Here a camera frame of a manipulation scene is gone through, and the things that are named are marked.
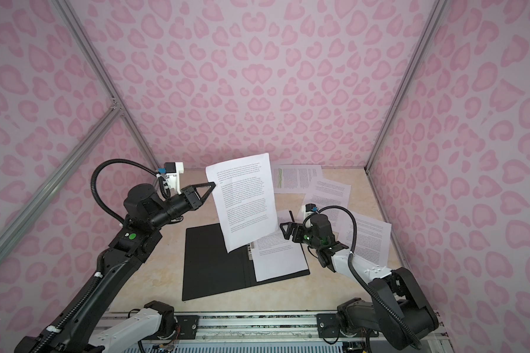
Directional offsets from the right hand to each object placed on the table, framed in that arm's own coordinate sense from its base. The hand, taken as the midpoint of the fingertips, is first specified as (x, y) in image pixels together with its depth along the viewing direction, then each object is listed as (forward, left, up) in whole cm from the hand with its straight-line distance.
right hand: (289, 225), depth 86 cm
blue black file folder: (-14, +31, -11) cm, 36 cm away
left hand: (-2, +23, +28) cm, 36 cm away
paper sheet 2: (+2, -37, -12) cm, 39 cm away
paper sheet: (+23, -21, -12) cm, 33 cm away
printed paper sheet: (-8, +6, -12) cm, 15 cm away
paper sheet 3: (+1, +16, +19) cm, 25 cm away
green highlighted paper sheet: (+35, -4, -12) cm, 38 cm away
